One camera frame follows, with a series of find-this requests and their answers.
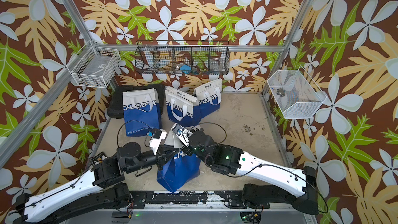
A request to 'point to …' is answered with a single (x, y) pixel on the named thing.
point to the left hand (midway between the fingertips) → (179, 149)
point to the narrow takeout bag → (182, 108)
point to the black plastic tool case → (115, 110)
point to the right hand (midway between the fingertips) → (180, 131)
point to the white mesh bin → (297, 95)
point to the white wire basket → (93, 66)
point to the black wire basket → (183, 57)
